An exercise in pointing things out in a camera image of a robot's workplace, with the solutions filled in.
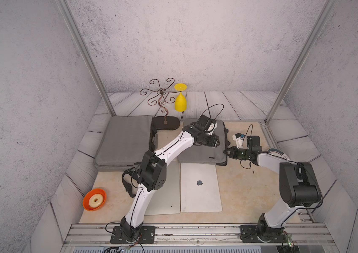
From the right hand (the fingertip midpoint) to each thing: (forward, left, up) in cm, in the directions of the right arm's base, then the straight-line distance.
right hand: (225, 151), depth 93 cm
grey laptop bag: (-1, +15, -1) cm, 15 cm away
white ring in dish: (-29, +70, -5) cm, 75 cm away
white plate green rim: (+6, -36, -10) cm, 38 cm away
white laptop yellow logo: (-19, +15, -8) cm, 26 cm away
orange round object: (-23, +67, -3) cm, 71 cm away
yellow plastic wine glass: (+26, +26, +15) cm, 40 cm away
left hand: (0, +4, +7) cm, 8 cm away
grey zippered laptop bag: (+7, +62, 0) cm, 62 cm away
